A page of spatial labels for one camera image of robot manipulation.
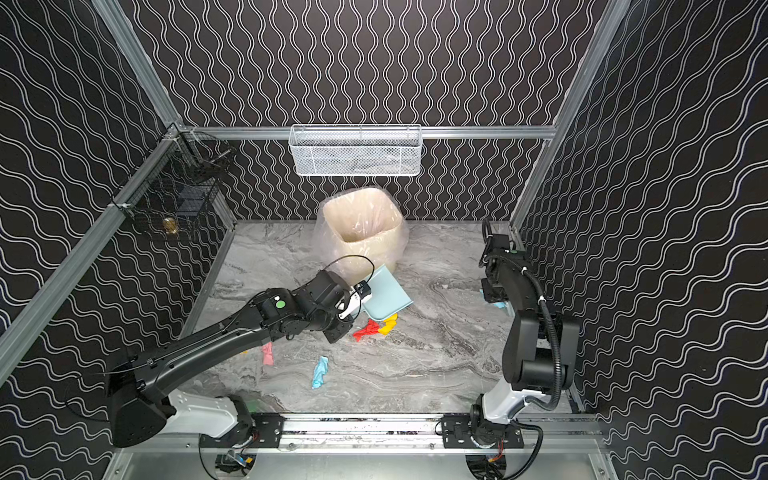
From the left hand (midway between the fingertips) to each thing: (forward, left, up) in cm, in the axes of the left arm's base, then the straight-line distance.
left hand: (356, 319), depth 73 cm
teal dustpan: (+8, -7, -1) cm, 11 cm away
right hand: (+14, -43, -9) cm, 46 cm away
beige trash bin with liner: (+34, +4, -4) cm, 35 cm away
